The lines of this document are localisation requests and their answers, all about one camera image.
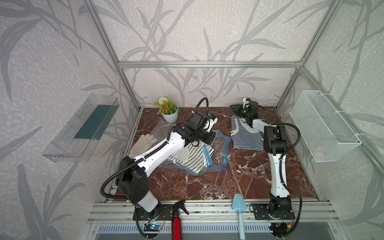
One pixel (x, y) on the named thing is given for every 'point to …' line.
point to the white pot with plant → (169, 109)
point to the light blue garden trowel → (238, 204)
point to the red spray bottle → (176, 225)
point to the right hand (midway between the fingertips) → (230, 105)
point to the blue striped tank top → (244, 136)
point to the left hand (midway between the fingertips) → (215, 137)
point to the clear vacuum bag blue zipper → (218, 160)
